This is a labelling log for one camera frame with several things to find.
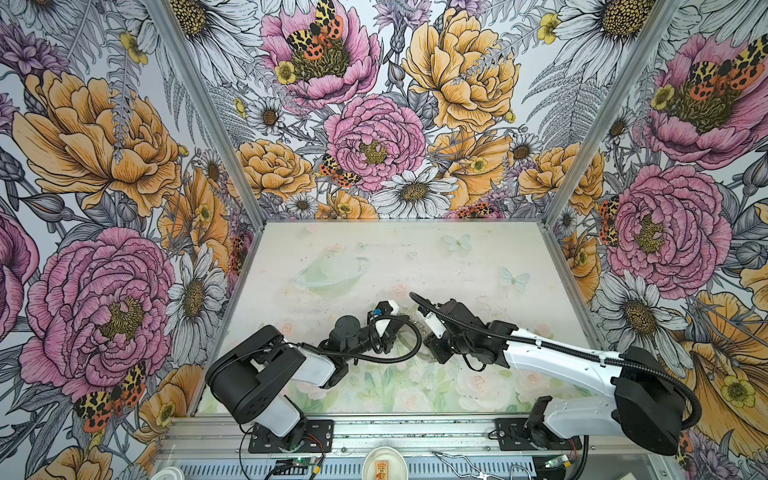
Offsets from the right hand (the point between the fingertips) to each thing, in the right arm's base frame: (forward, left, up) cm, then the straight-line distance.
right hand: (432, 349), depth 82 cm
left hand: (+7, +7, +3) cm, 10 cm away
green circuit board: (-23, +32, -6) cm, 40 cm away
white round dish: (-25, +10, -5) cm, 27 cm away
